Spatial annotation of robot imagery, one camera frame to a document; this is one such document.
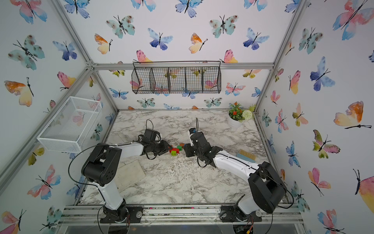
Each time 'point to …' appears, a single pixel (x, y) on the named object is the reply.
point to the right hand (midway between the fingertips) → (186, 145)
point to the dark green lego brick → (180, 147)
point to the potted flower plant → (237, 114)
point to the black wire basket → (177, 77)
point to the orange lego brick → (182, 144)
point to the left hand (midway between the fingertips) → (173, 147)
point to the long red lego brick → (174, 149)
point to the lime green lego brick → (174, 153)
